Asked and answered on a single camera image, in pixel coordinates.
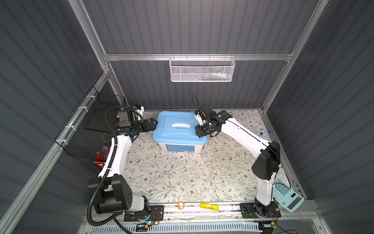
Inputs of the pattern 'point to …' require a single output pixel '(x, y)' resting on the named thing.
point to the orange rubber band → (183, 205)
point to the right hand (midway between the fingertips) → (200, 133)
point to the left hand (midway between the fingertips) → (149, 122)
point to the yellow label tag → (208, 206)
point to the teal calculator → (286, 197)
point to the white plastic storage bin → (167, 147)
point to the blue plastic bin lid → (177, 127)
